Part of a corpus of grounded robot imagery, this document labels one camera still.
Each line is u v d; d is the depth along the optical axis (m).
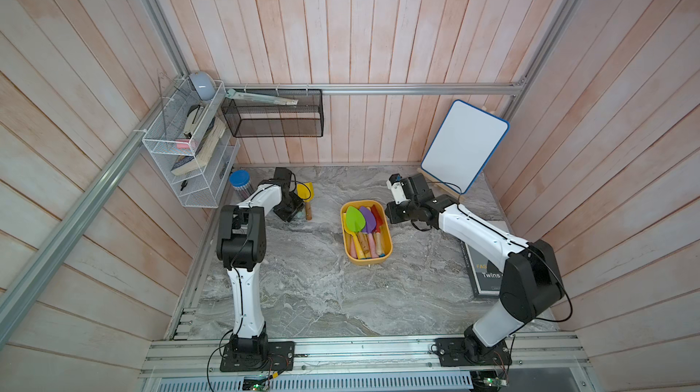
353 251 0.90
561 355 0.75
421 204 0.66
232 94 0.91
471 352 0.66
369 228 0.96
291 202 0.90
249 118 1.06
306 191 1.13
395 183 0.79
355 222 0.98
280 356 0.73
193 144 0.72
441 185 1.04
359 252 0.89
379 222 0.95
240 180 0.94
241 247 0.57
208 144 0.82
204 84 0.83
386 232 0.92
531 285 0.45
